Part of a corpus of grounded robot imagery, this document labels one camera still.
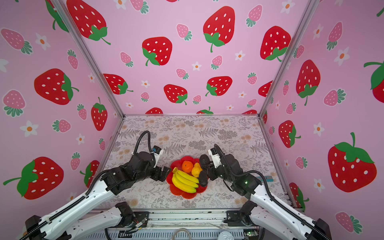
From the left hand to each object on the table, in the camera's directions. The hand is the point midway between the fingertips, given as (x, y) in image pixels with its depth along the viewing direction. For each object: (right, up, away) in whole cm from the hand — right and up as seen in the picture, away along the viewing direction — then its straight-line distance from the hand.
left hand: (165, 165), depth 74 cm
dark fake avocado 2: (+20, +2, -1) cm, 20 cm away
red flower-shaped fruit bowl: (+4, -3, +17) cm, 17 cm away
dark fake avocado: (+20, -8, +6) cm, 22 cm away
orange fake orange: (+10, -4, +12) cm, 16 cm away
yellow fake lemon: (+16, -5, +11) cm, 20 cm away
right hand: (+20, +1, +1) cm, 20 cm away
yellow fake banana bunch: (+9, -12, +10) cm, 18 cm away
